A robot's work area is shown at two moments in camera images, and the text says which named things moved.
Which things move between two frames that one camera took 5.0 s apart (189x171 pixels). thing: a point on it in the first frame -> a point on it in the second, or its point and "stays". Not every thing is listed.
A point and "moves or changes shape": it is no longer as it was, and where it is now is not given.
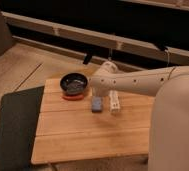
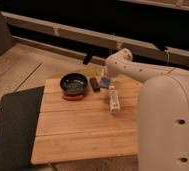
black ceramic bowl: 73,83 stays
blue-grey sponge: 97,104 moves or changes shape
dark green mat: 16,129 stays
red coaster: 73,98 stays
